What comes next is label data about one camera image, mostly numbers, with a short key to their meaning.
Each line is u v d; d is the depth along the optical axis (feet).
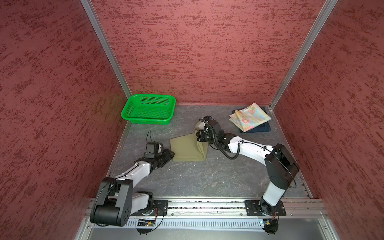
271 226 2.32
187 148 3.02
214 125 2.20
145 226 2.38
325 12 2.38
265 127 3.38
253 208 2.42
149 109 3.49
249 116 3.51
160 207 2.43
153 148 2.33
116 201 1.36
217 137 2.23
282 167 1.63
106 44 2.78
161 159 2.53
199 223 2.54
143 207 2.02
